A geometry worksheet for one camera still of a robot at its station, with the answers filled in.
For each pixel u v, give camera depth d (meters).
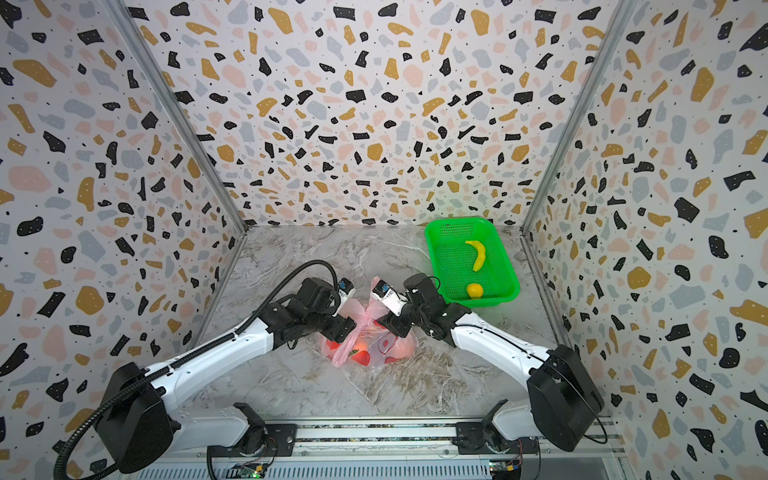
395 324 0.72
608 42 0.76
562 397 0.42
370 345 0.85
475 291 0.98
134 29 0.72
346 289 0.73
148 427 0.39
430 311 0.64
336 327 0.73
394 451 0.73
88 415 0.64
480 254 1.11
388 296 0.70
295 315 0.61
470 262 1.11
